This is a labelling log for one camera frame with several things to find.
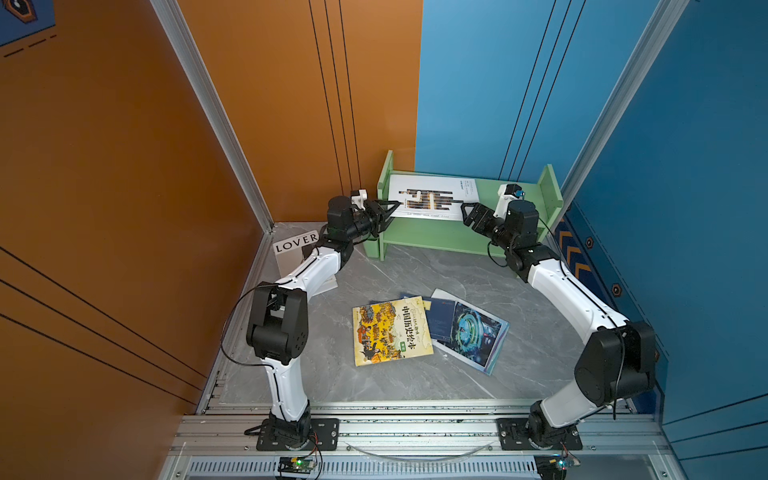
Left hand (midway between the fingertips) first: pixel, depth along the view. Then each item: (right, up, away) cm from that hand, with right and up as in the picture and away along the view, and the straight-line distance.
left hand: (401, 202), depth 82 cm
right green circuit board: (+36, -65, -12) cm, 75 cm away
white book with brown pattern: (+9, +2, +4) cm, 10 cm away
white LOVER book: (-39, -14, +23) cm, 47 cm away
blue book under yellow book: (+12, -31, +12) cm, 36 cm away
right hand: (+18, -2, 0) cm, 19 cm away
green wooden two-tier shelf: (+44, +4, +9) cm, 45 cm away
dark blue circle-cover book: (+24, -40, +7) cm, 47 cm away
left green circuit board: (-24, -65, -12) cm, 70 cm away
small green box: (-10, -12, +21) cm, 26 cm away
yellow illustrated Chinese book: (-3, -38, +7) cm, 38 cm away
